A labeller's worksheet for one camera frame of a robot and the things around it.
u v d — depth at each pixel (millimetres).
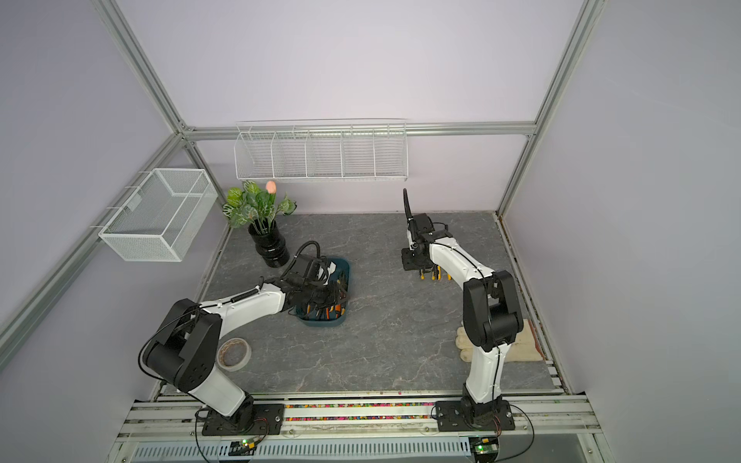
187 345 455
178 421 755
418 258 822
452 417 738
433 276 1015
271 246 988
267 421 738
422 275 1017
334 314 912
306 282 759
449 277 606
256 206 890
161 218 841
